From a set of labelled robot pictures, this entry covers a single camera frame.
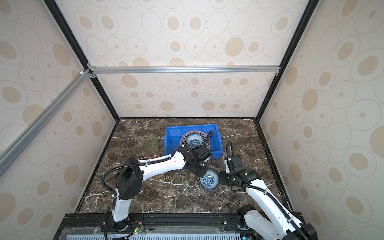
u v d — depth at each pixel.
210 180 0.85
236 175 0.59
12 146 0.53
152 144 1.02
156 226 0.73
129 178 0.48
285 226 0.41
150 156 0.97
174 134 1.09
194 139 1.02
